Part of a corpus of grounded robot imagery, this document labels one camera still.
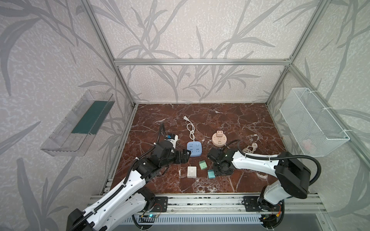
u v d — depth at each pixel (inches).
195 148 36.0
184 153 26.6
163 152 22.0
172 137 26.8
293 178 17.0
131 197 23.3
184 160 26.4
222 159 24.7
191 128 41.3
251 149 36.7
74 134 25.7
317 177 18.0
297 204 29.8
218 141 37.7
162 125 42.8
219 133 36.9
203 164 33.7
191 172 32.5
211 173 32.3
